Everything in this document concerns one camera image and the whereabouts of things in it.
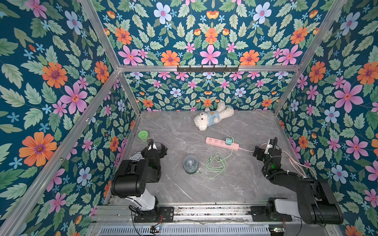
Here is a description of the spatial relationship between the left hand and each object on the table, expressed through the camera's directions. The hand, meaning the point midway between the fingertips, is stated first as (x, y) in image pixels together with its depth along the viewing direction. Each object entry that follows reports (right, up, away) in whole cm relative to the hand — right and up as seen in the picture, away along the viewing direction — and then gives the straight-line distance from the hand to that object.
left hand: (154, 145), depth 93 cm
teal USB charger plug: (+48, +2, +3) cm, 49 cm away
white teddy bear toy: (+33, +17, +12) cm, 39 cm away
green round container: (-11, +6, +8) cm, 15 cm away
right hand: (+72, -1, -3) cm, 72 cm away
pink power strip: (+44, 0, +6) cm, 44 cm away
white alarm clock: (-11, -7, -2) cm, 13 cm away
